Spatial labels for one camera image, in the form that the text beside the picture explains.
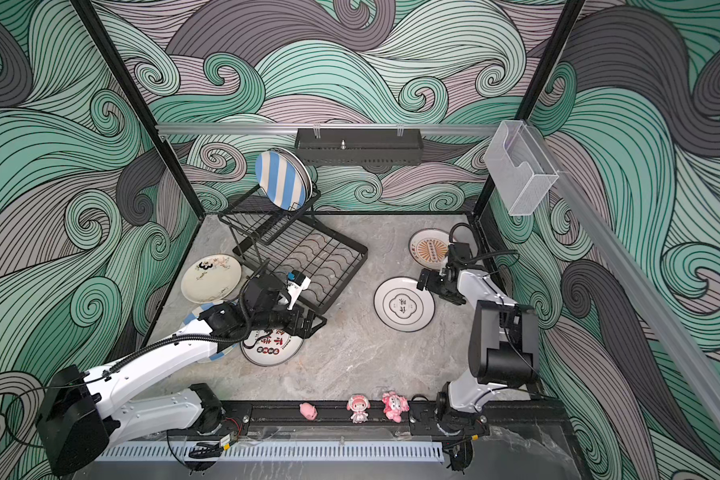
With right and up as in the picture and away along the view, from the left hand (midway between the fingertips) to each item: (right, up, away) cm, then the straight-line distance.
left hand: (317, 314), depth 77 cm
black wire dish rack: (-3, +12, +27) cm, 30 cm away
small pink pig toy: (-2, -23, -4) cm, 24 cm away
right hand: (+36, +4, +16) cm, 39 cm away
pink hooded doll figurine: (+11, -22, -4) cm, 24 cm away
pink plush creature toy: (+20, -22, -4) cm, 30 cm away
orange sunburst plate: (-4, +38, +9) cm, 40 cm away
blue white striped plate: (-11, +38, +11) cm, 41 cm away
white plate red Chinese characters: (-14, -12, +8) cm, 20 cm away
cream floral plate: (-40, +6, +24) cm, 46 cm away
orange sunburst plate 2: (+38, +16, +33) cm, 53 cm away
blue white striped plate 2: (-41, -4, +15) cm, 44 cm away
